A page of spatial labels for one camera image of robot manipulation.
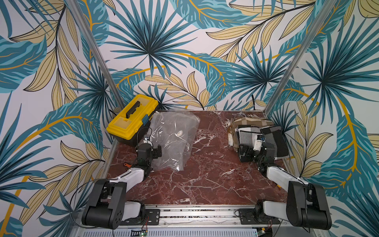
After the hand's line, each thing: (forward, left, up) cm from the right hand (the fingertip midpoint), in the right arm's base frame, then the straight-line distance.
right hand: (247, 146), depth 91 cm
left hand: (+1, +60, 0) cm, 60 cm away
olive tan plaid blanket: (+20, -3, +1) cm, 20 cm away
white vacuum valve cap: (+13, +42, -2) cm, 44 cm away
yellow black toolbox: (+10, +70, +10) cm, 72 cm away
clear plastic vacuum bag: (+17, +47, -3) cm, 50 cm away
